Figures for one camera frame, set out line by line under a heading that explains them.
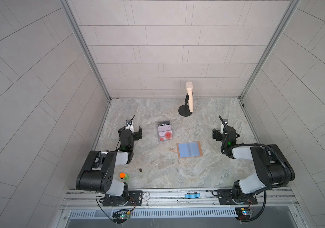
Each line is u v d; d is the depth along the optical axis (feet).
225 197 2.33
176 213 2.23
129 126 2.49
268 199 2.33
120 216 2.12
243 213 2.22
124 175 2.47
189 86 2.87
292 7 2.33
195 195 2.32
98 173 1.41
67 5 2.33
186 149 2.90
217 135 2.78
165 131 3.00
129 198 2.28
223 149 2.35
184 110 3.51
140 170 2.62
